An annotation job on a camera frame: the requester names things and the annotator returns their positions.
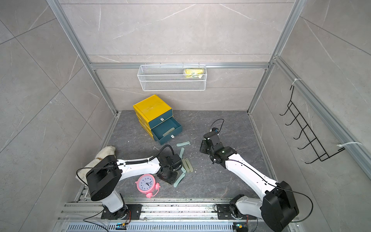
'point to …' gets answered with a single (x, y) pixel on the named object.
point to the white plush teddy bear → (81, 174)
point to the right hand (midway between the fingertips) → (204, 144)
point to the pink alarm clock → (146, 184)
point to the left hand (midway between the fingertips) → (174, 178)
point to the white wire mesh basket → (172, 78)
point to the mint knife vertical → (181, 152)
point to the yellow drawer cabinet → (148, 109)
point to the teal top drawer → (166, 115)
